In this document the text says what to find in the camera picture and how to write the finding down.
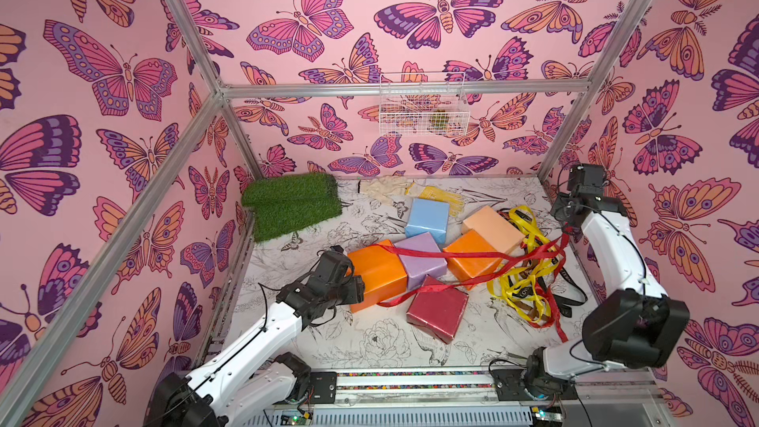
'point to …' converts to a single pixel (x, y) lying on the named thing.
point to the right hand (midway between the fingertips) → (577, 209)
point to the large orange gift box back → (384, 275)
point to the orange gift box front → (471, 268)
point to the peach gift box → (492, 228)
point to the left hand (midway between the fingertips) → (358, 284)
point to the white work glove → (387, 188)
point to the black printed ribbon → (566, 305)
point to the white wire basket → (424, 104)
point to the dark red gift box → (438, 313)
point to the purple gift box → (418, 267)
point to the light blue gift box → (428, 215)
